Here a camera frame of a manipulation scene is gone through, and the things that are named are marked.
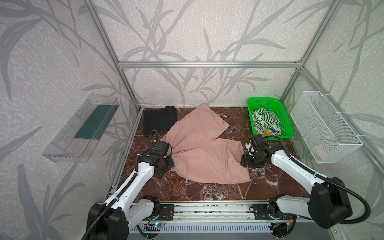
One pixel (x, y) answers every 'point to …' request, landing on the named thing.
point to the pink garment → (199, 155)
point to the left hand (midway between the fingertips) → (173, 160)
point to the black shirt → (160, 119)
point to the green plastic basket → (275, 105)
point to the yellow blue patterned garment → (274, 130)
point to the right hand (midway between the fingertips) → (245, 158)
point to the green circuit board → (154, 227)
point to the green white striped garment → (262, 119)
